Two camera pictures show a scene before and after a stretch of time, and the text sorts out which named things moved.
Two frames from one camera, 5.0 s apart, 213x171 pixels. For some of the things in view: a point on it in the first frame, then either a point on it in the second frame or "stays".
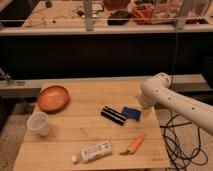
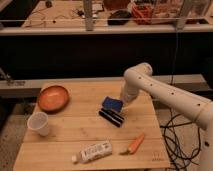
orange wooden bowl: (53, 99) stays
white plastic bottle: (93, 152) stays
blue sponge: (131, 113) → (112, 104)
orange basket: (143, 13) stays
